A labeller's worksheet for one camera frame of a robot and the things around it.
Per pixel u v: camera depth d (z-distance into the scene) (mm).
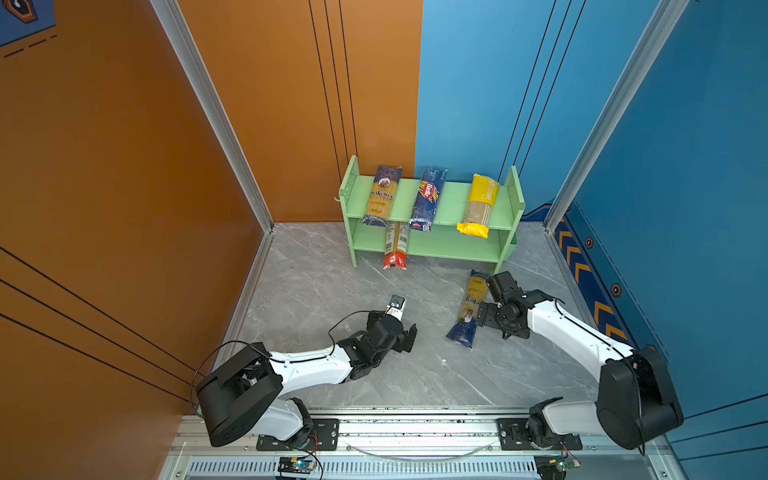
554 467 700
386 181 915
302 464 706
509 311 621
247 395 428
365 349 645
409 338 773
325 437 740
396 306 729
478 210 820
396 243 935
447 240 987
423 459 706
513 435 725
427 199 842
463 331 885
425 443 735
